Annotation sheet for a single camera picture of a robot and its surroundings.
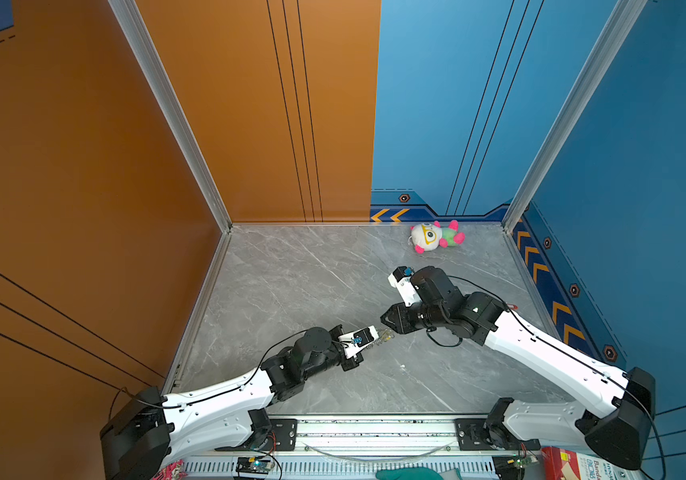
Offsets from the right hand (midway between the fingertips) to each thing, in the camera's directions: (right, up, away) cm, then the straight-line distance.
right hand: (381, 319), depth 72 cm
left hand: (-3, -3, +2) cm, 4 cm away
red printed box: (+40, -31, -6) cm, 51 cm away
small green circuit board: (-31, -34, -2) cm, 46 cm away
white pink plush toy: (+20, +22, +36) cm, 47 cm away
